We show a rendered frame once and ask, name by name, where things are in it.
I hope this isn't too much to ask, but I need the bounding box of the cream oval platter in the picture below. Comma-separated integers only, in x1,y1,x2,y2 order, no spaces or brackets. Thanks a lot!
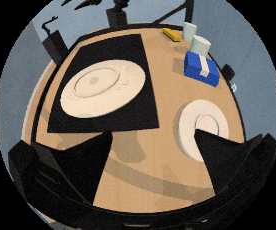
61,60,145,118

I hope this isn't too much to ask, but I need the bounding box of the yellow rectangular block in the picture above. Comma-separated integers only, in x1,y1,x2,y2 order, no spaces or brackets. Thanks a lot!
162,28,182,42

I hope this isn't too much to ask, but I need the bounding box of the white round saucer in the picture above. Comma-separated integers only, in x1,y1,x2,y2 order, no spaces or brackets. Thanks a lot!
177,100,229,162

